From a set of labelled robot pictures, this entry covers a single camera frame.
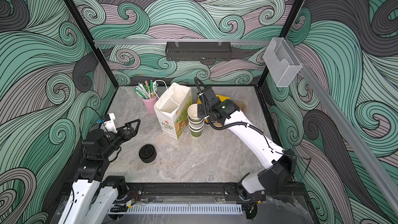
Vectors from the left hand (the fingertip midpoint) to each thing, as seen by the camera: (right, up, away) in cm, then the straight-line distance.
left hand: (135, 121), depth 71 cm
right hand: (+31, +5, +4) cm, 32 cm away
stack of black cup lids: (+3, -19, +10) cm, 21 cm away
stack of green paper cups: (+29, -3, +6) cm, 30 cm away
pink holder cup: (-1, +7, +25) cm, 26 cm away
